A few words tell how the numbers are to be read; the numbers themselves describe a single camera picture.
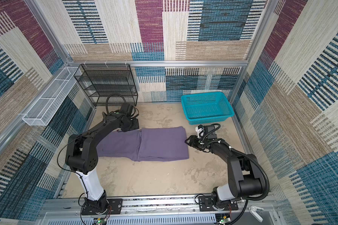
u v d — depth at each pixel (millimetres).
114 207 733
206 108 1051
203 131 761
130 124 824
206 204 729
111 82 1082
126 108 765
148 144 938
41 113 709
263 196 405
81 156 501
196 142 811
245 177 441
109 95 812
